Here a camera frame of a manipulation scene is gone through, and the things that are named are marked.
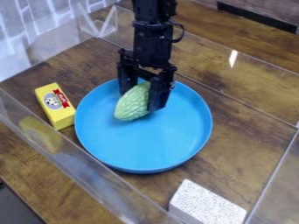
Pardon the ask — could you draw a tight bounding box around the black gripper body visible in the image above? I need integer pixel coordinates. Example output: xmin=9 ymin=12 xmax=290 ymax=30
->
xmin=117 ymin=21 xmax=176 ymax=81

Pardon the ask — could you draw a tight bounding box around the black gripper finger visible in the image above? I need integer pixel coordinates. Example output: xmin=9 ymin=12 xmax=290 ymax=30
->
xmin=117 ymin=64 xmax=137 ymax=95
xmin=147 ymin=76 xmax=173 ymax=112

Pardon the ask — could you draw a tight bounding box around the green bitter gourd toy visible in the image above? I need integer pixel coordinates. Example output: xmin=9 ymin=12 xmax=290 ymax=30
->
xmin=115 ymin=81 xmax=149 ymax=121

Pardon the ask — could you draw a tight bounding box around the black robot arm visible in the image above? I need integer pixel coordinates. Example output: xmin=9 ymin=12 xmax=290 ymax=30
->
xmin=116 ymin=0 xmax=181 ymax=112

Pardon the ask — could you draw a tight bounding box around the blue round tray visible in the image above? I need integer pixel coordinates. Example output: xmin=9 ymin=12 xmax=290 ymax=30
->
xmin=75 ymin=80 xmax=212 ymax=173

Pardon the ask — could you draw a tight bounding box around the yellow box with cow label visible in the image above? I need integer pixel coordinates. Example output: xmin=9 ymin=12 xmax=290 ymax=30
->
xmin=35 ymin=82 xmax=76 ymax=130

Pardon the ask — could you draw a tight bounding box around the white speckled foam block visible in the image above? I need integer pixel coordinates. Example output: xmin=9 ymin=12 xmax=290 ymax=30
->
xmin=168 ymin=179 xmax=247 ymax=224

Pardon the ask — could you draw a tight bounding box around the black cable loop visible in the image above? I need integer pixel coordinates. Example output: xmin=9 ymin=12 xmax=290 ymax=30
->
xmin=167 ymin=20 xmax=187 ymax=44

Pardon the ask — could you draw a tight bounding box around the clear acrylic front wall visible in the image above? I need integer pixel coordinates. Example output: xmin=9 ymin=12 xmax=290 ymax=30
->
xmin=0 ymin=88 xmax=181 ymax=224

